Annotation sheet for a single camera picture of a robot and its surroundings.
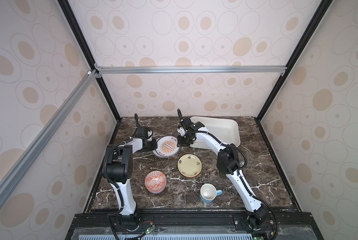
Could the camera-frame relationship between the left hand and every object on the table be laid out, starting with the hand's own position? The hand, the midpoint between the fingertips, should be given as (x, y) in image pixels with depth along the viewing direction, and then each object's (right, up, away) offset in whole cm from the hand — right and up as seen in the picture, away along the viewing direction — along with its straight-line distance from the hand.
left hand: (160, 142), depth 101 cm
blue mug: (+29, -26, -20) cm, 44 cm away
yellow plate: (+19, -14, -8) cm, 25 cm away
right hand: (+12, -2, +1) cm, 12 cm away
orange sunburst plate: (+4, -3, +2) cm, 6 cm away
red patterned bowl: (0, -21, -17) cm, 27 cm away
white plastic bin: (+46, +9, +9) cm, 48 cm away
